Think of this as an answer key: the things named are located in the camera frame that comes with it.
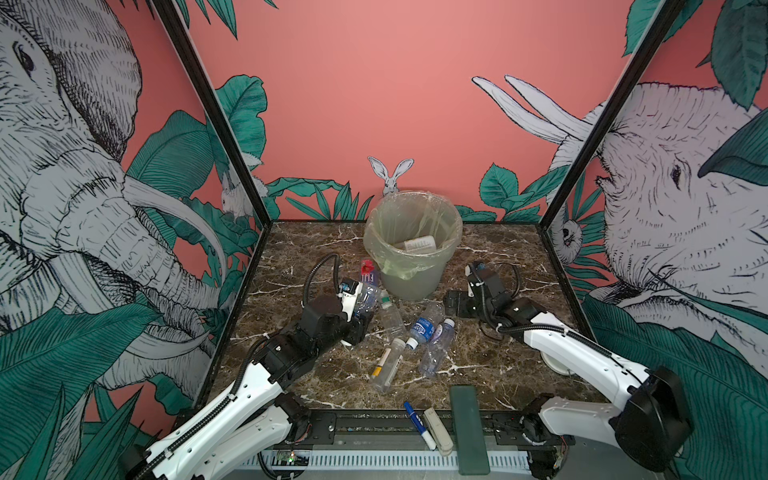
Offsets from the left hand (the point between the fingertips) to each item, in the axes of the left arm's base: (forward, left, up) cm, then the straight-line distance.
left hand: (363, 307), depth 73 cm
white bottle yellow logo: (+27, -18, -8) cm, 34 cm away
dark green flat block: (-27, -25, -19) cm, 41 cm away
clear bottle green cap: (+5, -7, -21) cm, 23 cm away
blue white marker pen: (-24, -13, -19) cm, 33 cm away
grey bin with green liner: (+33, -15, -11) cm, 38 cm away
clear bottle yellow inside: (-10, -5, -17) cm, 20 cm away
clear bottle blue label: (+1, -16, -15) cm, 22 cm away
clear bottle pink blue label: (-3, -21, -21) cm, 30 cm away
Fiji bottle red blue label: (+1, -2, +4) cm, 5 cm away
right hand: (+6, -25, -6) cm, 26 cm away
